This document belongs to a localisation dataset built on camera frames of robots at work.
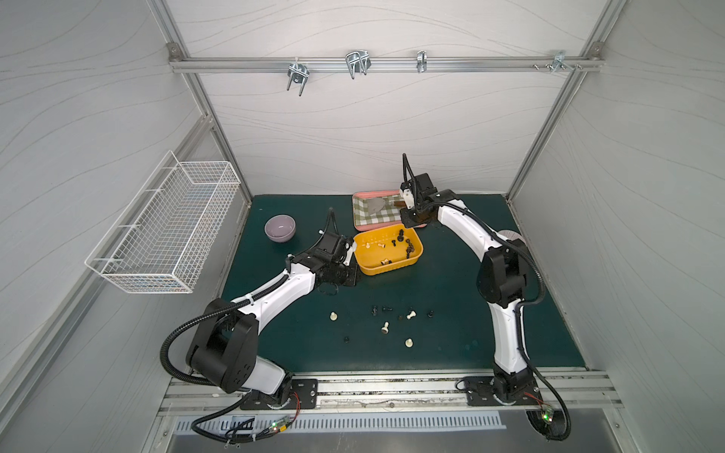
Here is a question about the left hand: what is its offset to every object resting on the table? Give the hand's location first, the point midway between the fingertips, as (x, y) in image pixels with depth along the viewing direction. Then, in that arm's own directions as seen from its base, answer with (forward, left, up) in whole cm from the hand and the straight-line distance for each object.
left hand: (359, 277), depth 85 cm
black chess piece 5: (+23, -15, -10) cm, 28 cm away
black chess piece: (-7, -5, -10) cm, 13 cm away
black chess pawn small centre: (-9, -13, -9) cm, 18 cm away
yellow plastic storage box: (+18, -10, -10) cm, 23 cm away
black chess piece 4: (-8, -22, -8) cm, 25 cm away
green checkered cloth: (+35, -10, -8) cm, 37 cm away
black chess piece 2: (-6, -8, -9) cm, 14 cm away
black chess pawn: (+22, -12, -10) cm, 27 cm away
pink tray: (+44, -2, -7) cm, 45 cm away
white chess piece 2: (-13, -8, -9) cm, 18 cm away
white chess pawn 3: (-16, -15, -9) cm, 24 cm away
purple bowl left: (+24, +31, -6) cm, 40 cm away
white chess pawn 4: (+11, -9, -8) cm, 16 cm away
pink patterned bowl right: (+22, -56, -6) cm, 60 cm away
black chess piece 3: (+17, -17, -9) cm, 25 cm away
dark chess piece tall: (+21, -17, -9) cm, 28 cm away
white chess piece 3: (-8, -17, -9) cm, 21 cm away
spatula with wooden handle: (+39, -5, -9) cm, 41 cm away
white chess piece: (+18, -8, -9) cm, 22 cm away
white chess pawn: (-9, +8, -9) cm, 15 cm away
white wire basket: (-2, +48, +21) cm, 53 cm away
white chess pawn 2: (+18, -2, -9) cm, 20 cm away
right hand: (+22, -16, +4) cm, 28 cm away
